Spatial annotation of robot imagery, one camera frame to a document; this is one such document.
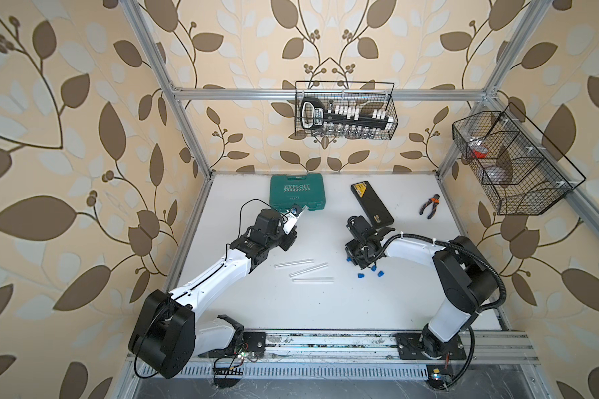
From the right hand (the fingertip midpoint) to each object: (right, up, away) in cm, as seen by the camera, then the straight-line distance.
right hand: (345, 255), depth 93 cm
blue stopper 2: (+10, -4, -4) cm, 11 cm away
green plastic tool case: (-15, +25, +15) cm, 33 cm away
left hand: (-21, +14, -9) cm, 27 cm away
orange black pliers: (+42, +21, +15) cm, 49 cm away
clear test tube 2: (-12, -8, -4) cm, 15 cm away
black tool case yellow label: (+14, +18, +15) cm, 28 cm away
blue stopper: (+1, -1, -1) cm, 2 cm away
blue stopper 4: (+12, -6, -4) cm, 14 cm away
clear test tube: (-14, -5, -2) cm, 15 cm away
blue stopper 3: (+5, -6, -5) cm, 9 cm away
